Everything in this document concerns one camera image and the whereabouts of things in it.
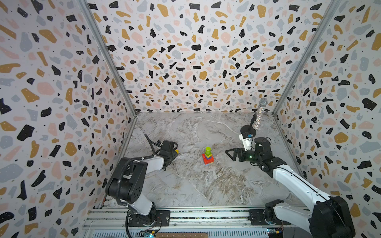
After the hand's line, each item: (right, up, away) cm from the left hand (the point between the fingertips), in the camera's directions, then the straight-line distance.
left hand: (173, 150), depth 96 cm
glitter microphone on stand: (+53, +20, -3) cm, 57 cm away
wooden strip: (+9, -34, -28) cm, 45 cm away
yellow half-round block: (+2, -1, +4) cm, 4 cm away
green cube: (+22, -2, -8) cm, 23 cm away
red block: (+22, -6, -4) cm, 23 cm away
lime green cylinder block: (+22, +1, -12) cm, 25 cm away
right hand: (+33, +3, -15) cm, 37 cm away
